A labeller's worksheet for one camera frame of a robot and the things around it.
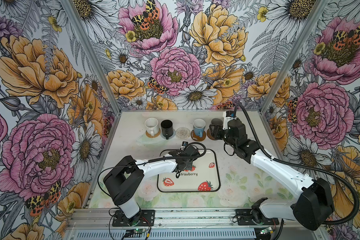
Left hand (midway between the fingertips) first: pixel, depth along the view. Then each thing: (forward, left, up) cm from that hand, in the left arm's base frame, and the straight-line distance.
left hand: (183, 165), depth 89 cm
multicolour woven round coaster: (+26, 0, -3) cm, 26 cm away
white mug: (+28, +21, +2) cm, 36 cm away
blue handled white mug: (+24, -11, +6) cm, 27 cm away
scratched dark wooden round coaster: (+21, -9, -2) cm, 23 cm away
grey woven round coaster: (+22, +9, -3) cm, 24 cm away
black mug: (+24, +10, +5) cm, 27 cm away
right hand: (+11, -16, +20) cm, 27 cm away
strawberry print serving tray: (-5, -12, -2) cm, 13 cm away
